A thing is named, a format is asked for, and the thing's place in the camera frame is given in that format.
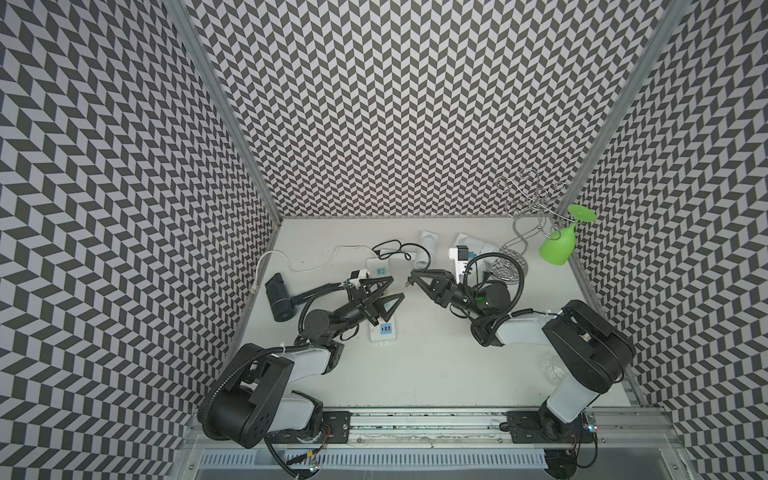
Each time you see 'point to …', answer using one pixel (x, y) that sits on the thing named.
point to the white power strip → (386, 330)
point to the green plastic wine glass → (559, 247)
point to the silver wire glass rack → (527, 198)
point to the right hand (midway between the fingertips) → (410, 280)
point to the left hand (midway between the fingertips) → (398, 291)
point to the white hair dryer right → (475, 245)
